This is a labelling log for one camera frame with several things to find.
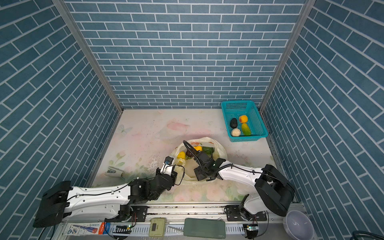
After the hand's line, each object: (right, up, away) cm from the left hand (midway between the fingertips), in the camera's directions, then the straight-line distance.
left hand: (176, 167), depth 78 cm
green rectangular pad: (+13, -27, -7) cm, 31 cm away
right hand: (+11, -5, +8) cm, 14 cm away
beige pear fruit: (+37, +17, +23) cm, 47 cm away
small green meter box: (-8, -25, -9) cm, 28 cm away
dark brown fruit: (+6, +4, +13) cm, 15 cm away
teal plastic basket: (+40, +34, +40) cm, 66 cm away
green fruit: (+45, +18, +26) cm, 55 cm away
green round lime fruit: (+17, +6, +16) cm, 24 cm away
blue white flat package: (-42, -26, -9) cm, 50 cm away
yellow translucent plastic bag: (+4, -1, +3) cm, 5 cm away
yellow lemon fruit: (+45, +26, +31) cm, 60 cm away
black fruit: (+37, +23, +30) cm, 53 cm away
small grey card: (-38, -6, +9) cm, 40 cm away
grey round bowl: (+59, -26, -8) cm, 65 cm away
